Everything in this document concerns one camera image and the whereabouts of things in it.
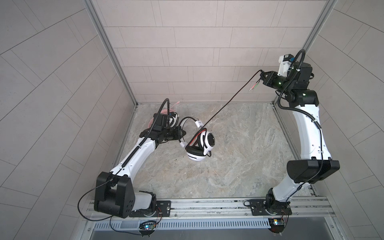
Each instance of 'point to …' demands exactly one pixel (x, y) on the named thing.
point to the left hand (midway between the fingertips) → (188, 130)
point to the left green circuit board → (147, 228)
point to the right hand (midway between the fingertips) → (261, 72)
